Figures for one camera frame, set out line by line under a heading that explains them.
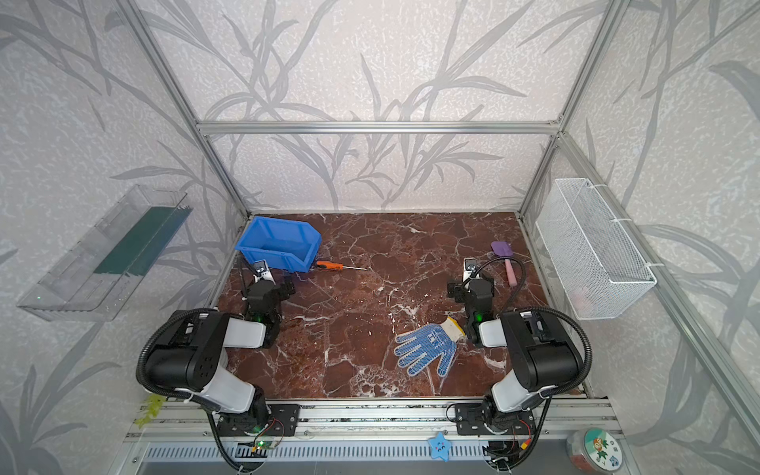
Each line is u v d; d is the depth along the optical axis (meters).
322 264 1.02
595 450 0.63
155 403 0.68
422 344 0.87
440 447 0.69
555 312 0.49
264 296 0.71
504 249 1.08
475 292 0.72
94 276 0.64
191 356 0.45
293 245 1.08
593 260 0.62
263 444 0.71
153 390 0.45
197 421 0.75
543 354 0.45
